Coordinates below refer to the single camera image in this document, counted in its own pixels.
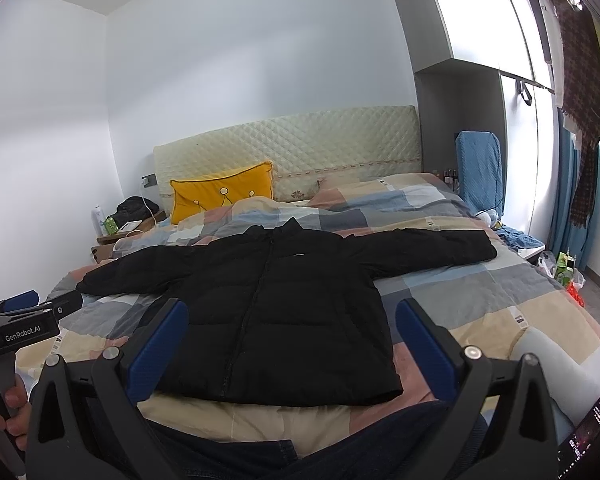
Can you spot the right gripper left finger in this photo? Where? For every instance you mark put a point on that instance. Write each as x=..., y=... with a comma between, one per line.
x=85, y=423

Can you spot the green snack bag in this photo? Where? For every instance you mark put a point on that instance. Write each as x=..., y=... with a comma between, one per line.
x=565, y=269

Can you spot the black bag on nightstand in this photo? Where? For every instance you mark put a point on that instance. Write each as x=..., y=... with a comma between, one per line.
x=134, y=208

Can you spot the white spray bottle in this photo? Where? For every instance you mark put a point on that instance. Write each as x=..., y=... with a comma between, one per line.
x=100, y=220

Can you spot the wall power socket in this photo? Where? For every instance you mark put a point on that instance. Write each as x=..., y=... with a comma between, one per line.
x=149, y=181

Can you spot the patchwork plaid quilt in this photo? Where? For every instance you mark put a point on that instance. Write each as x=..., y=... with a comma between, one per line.
x=505, y=307

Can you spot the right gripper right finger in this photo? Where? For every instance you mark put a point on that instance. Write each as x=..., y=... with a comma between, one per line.
x=500, y=424

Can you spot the dark plaid hanging scarf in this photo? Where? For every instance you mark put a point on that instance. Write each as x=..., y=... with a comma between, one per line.
x=581, y=53

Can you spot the green box on nightstand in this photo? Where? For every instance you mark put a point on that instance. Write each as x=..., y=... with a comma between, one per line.
x=110, y=226

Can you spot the blue curtain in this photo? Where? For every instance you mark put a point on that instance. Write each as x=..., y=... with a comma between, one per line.
x=577, y=241

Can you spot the cream quilted headboard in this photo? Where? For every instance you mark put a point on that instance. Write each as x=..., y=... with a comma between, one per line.
x=362, y=142

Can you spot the person's left hand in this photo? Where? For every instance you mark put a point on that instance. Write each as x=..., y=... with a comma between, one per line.
x=17, y=426

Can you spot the white wardrobe cabinet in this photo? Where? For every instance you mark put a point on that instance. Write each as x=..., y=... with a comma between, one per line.
x=499, y=34

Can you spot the black puffer jacket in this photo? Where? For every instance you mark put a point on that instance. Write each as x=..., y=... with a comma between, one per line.
x=286, y=316

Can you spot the smartphone with dark screen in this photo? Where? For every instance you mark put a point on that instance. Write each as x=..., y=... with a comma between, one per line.
x=571, y=453

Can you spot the wooden nightstand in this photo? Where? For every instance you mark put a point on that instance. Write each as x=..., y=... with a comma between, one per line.
x=104, y=245

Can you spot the floral pillow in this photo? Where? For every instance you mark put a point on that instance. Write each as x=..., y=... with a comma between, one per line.
x=289, y=189

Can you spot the blue covered chair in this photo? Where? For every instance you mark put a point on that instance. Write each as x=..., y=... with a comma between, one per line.
x=480, y=171

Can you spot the yellow crown pillow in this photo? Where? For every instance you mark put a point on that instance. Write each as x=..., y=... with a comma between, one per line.
x=195, y=196

